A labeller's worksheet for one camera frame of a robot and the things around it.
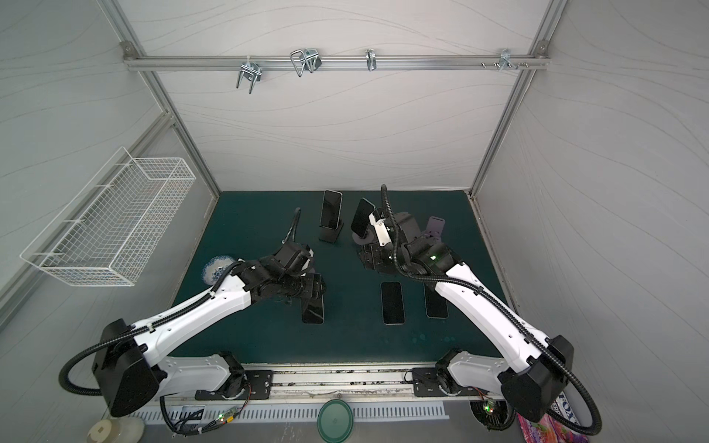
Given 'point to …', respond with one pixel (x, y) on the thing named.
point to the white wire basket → (110, 231)
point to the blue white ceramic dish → (215, 267)
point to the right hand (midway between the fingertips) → (374, 241)
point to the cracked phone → (392, 303)
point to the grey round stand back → (367, 238)
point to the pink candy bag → (548, 430)
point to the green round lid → (335, 420)
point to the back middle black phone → (361, 221)
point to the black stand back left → (329, 234)
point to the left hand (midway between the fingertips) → (322, 284)
